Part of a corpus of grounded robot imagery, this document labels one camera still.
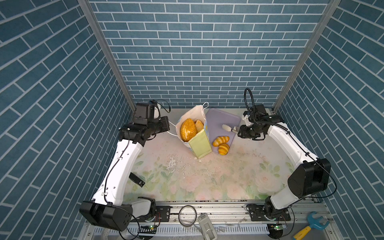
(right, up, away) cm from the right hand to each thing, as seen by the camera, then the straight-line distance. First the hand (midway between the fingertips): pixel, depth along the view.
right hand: (240, 132), depth 85 cm
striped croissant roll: (-10, -6, +14) cm, 18 cm away
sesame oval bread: (-30, +2, -2) cm, 30 cm away
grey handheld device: (-20, -45, -16) cm, 51 cm away
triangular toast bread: (-24, +4, +5) cm, 25 cm away
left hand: (-38, +6, -12) cm, 41 cm away
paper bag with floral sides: (-23, -6, -7) cm, 25 cm away
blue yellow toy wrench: (+32, -42, -15) cm, 55 cm away
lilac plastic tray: (-11, +8, +32) cm, 35 cm away
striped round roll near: (-8, -11, +9) cm, 17 cm away
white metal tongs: (-6, +2, +7) cm, 10 cm away
